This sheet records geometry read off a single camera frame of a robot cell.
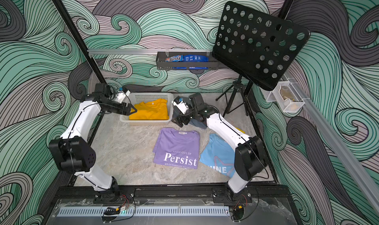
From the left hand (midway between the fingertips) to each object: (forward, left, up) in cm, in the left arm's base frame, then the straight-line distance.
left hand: (131, 108), depth 84 cm
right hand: (-3, -29, -2) cm, 29 cm away
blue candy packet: (+30, -33, +14) cm, 47 cm away
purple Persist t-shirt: (-15, -26, -20) cm, 37 cm away
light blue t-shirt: (-20, -52, -20) cm, 59 cm away
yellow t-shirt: (+12, -9, -18) cm, 23 cm away
